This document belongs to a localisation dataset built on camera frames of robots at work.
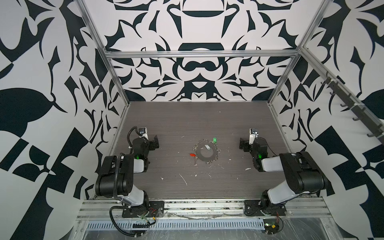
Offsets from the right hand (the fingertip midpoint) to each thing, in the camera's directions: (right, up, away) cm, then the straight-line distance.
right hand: (250, 136), depth 94 cm
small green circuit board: (+1, -39, -24) cm, 46 cm away
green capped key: (-22, -3, +5) cm, 22 cm away
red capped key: (-36, -11, -3) cm, 38 cm away
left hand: (-63, +2, -2) cm, 63 cm away
